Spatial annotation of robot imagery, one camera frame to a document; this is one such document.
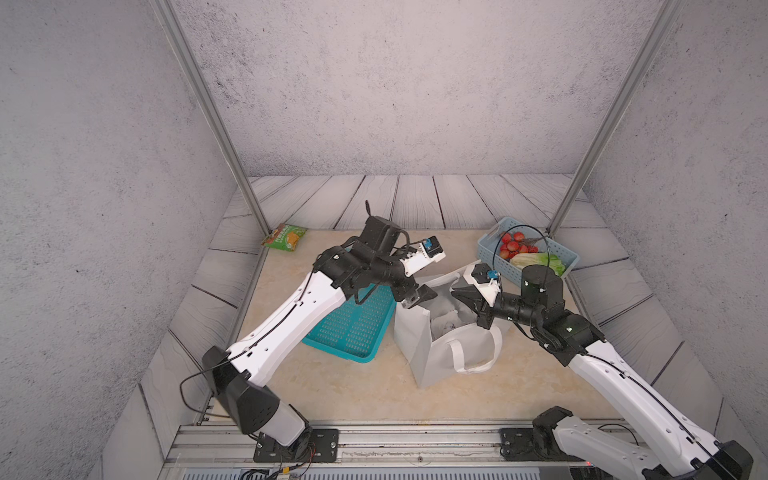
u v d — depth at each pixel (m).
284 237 1.15
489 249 1.07
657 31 0.73
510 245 1.11
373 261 0.52
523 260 1.04
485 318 0.61
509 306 0.60
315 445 0.73
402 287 0.61
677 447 0.39
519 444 0.73
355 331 0.94
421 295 0.61
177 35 0.73
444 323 0.89
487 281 0.57
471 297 0.62
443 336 0.64
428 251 0.58
